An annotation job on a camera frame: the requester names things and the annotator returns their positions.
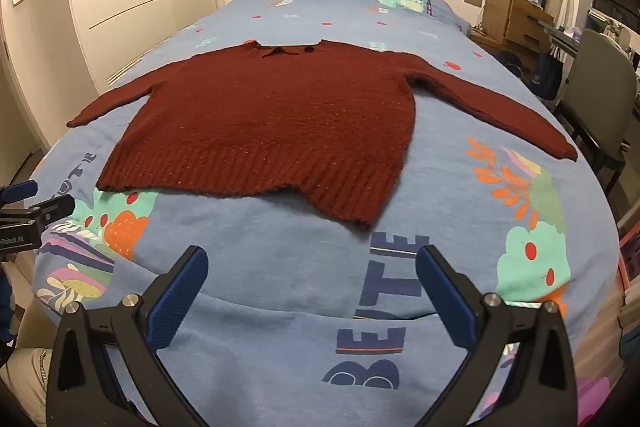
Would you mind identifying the dark red knit sweater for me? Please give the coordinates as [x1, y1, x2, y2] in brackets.
[72, 41, 577, 228]

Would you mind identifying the beige sleeve forearm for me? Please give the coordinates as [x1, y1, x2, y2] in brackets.
[1, 348, 52, 426]

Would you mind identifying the blue patterned bed cover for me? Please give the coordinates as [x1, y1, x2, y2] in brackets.
[29, 0, 622, 427]

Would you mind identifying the grey desk chair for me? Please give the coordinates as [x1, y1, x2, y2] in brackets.
[553, 29, 637, 194]

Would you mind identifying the dark bag on floor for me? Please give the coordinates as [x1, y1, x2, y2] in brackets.
[528, 52, 563, 101]

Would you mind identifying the glass desk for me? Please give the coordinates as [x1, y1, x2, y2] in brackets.
[537, 20, 580, 57]

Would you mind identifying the wooden bedside cabinet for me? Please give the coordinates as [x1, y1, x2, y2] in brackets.
[482, 0, 553, 53]

